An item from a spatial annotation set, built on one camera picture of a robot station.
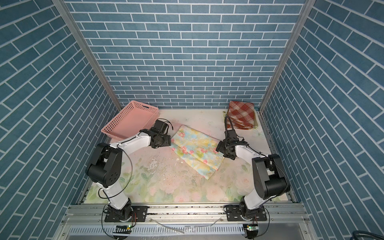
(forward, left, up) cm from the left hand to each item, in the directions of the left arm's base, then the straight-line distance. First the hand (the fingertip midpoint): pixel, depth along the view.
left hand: (166, 141), depth 96 cm
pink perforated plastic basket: (+28, +30, -8) cm, 42 cm away
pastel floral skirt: (-6, -20, -2) cm, 21 cm away
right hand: (-5, -35, -1) cm, 36 cm away
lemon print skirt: (+15, -63, +1) cm, 65 cm away
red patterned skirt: (+20, -53, +4) cm, 56 cm away
